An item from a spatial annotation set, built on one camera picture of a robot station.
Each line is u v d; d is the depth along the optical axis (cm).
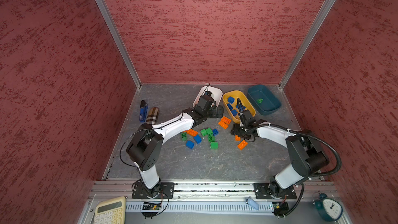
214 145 88
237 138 91
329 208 67
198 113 67
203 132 93
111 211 67
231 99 110
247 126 74
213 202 73
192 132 94
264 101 110
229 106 105
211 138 90
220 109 79
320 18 83
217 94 110
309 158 45
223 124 97
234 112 98
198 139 93
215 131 95
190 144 90
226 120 99
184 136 90
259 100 109
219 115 78
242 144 90
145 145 48
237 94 110
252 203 69
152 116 98
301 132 50
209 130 92
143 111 102
